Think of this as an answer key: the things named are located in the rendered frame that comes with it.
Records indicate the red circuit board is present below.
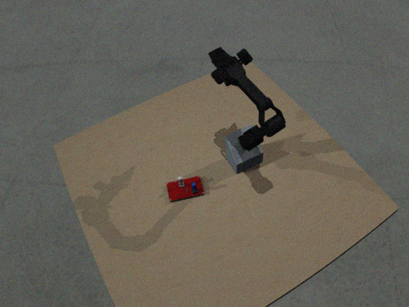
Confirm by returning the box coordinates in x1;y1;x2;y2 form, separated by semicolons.
167;176;204;202

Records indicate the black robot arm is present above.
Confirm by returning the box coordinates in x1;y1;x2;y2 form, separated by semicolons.
209;47;286;151

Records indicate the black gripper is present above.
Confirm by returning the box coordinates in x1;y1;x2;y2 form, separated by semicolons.
211;49;253;85

